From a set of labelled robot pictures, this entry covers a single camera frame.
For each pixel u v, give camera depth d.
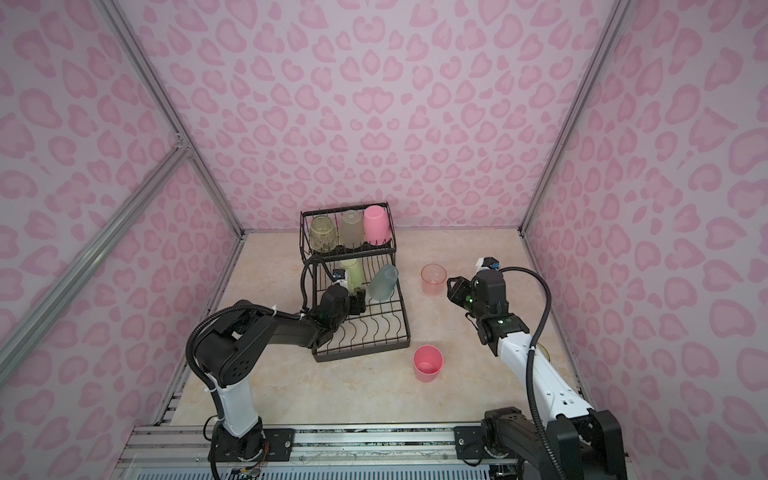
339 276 0.85
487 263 0.73
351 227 0.85
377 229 0.87
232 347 0.50
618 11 0.69
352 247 0.90
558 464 0.37
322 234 0.83
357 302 0.88
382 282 0.94
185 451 0.74
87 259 0.62
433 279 1.03
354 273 0.95
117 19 0.69
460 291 0.73
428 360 0.84
